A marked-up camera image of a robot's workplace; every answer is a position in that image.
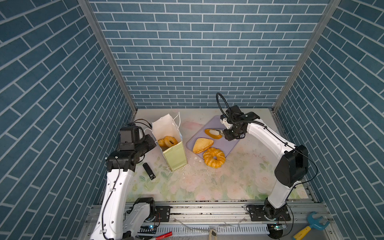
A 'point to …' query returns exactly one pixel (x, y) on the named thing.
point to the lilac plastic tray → (224, 145)
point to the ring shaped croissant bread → (209, 153)
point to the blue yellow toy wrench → (313, 222)
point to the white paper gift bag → (175, 155)
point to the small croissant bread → (214, 136)
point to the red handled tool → (166, 235)
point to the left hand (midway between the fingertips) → (154, 138)
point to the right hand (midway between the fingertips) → (226, 134)
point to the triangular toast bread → (201, 144)
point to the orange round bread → (169, 141)
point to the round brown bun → (162, 144)
